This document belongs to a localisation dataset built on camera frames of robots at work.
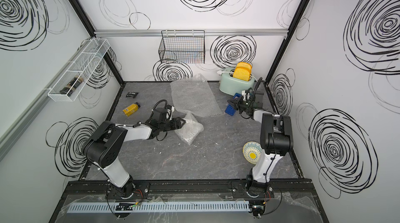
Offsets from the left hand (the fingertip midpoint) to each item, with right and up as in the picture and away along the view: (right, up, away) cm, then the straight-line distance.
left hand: (181, 122), depth 94 cm
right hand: (+29, +14, -1) cm, 32 cm away
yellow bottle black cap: (-34, +8, +7) cm, 35 cm away
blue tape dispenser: (+31, +7, +7) cm, 32 cm away
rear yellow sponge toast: (+40, +37, +5) cm, 55 cm away
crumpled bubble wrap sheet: (+6, +17, +18) cm, 25 cm away
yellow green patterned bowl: (+40, -14, -9) cm, 43 cm away
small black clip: (-38, +17, +17) cm, 45 cm away
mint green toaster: (+30, +23, +11) cm, 40 cm away
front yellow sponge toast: (+38, +30, +4) cm, 49 cm away
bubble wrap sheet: (+6, -3, -7) cm, 10 cm away
